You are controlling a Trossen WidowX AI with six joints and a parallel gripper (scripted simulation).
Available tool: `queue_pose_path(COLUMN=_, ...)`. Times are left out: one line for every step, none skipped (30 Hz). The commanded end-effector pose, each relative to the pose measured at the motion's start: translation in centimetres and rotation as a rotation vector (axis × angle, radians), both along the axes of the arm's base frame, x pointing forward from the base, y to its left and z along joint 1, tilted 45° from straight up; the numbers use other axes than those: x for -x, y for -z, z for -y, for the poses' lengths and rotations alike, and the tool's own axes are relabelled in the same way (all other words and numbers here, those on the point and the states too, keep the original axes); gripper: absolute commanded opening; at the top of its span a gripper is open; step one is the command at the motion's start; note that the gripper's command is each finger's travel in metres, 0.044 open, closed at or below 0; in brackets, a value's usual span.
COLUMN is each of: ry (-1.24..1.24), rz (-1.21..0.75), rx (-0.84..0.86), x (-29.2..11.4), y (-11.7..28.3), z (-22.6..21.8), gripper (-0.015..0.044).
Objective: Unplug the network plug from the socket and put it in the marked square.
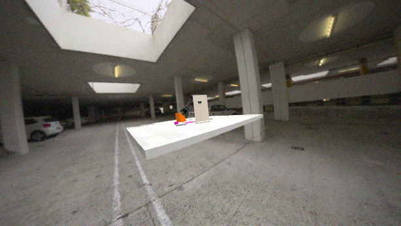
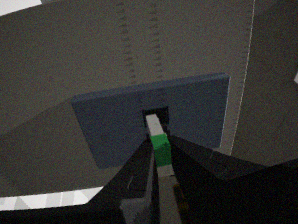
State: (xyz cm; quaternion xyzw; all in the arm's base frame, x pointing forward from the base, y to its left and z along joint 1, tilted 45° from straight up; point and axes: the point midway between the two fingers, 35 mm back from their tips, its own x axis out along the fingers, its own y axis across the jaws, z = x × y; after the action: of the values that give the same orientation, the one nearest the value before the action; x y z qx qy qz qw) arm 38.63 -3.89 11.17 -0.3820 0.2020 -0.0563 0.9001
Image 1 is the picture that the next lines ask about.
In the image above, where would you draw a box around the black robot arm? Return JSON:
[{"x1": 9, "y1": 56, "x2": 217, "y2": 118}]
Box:
[{"x1": 180, "y1": 94, "x2": 194, "y2": 115}]

